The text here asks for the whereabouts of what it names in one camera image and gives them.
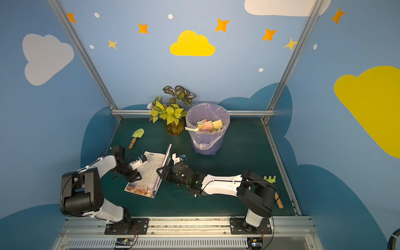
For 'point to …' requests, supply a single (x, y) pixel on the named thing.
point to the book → (148, 185)
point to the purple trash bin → (216, 150)
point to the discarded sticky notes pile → (209, 126)
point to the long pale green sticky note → (191, 129)
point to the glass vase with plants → (173, 112)
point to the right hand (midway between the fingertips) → (159, 169)
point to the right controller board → (255, 243)
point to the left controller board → (124, 242)
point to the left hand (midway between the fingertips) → (135, 173)
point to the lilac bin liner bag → (203, 140)
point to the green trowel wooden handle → (138, 133)
